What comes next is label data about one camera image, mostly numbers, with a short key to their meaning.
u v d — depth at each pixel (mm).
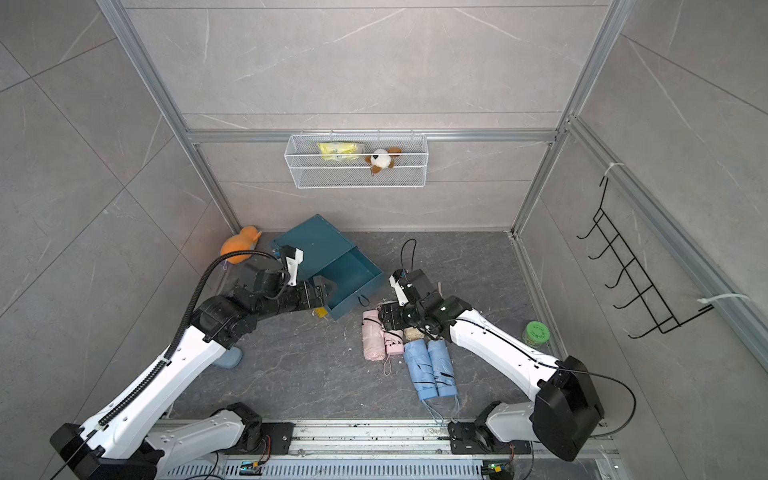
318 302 619
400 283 643
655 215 589
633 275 671
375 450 730
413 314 666
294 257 642
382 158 847
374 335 878
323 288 630
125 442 374
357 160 887
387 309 710
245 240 1085
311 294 622
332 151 837
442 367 817
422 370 806
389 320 704
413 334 879
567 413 399
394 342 877
